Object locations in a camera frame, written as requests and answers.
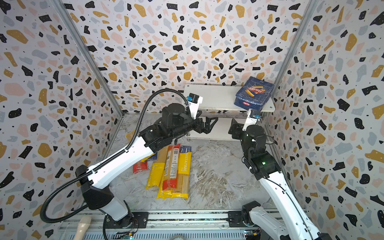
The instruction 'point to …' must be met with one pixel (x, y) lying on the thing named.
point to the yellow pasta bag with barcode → (130, 135)
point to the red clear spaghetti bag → (172, 167)
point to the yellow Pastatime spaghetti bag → (183, 175)
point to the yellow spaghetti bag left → (157, 168)
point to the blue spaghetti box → (184, 149)
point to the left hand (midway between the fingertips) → (210, 111)
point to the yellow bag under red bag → (164, 194)
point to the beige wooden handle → (83, 225)
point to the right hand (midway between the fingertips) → (239, 118)
